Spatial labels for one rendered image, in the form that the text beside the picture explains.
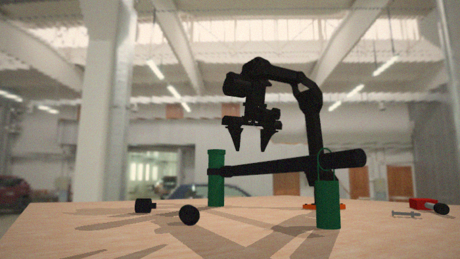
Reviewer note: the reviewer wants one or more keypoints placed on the black cylindrical rod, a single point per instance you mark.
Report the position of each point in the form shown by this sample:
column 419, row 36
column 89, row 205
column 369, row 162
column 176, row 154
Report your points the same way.
column 342, row 159

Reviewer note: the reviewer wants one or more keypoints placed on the grey metal bolt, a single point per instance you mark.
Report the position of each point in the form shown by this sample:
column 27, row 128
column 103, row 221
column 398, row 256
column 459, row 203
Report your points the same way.
column 412, row 214

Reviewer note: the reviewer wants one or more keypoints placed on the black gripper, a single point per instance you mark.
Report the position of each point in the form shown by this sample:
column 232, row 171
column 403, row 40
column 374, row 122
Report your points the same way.
column 234, row 123

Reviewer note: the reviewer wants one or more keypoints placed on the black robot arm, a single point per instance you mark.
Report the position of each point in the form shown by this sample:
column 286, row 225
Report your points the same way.
column 252, row 82

